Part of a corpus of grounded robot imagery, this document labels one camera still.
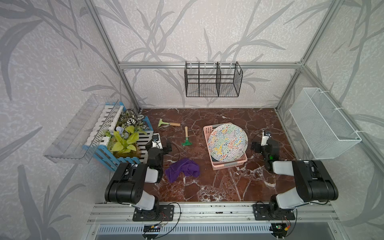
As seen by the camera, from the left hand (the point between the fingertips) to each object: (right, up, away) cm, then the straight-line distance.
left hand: (160, 138), depth 90 cm
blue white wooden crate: (-19, +1, -28) cm, 33 cm away
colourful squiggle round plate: (+41, -3, +2) cm, 42 cm away
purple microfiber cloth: (+17, -16, -6) cm, 24 cm away
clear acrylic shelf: (-29, +1, -25) cm, 39 cm away
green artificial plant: (-15, +2, -14) cm, 20 cm away
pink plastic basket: (+33, -14, -7) cm, 37 cm away
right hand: (+63, -1, +5) cm, 63 cm away
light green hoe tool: (+4, +8, +19) cm, 21 cm away
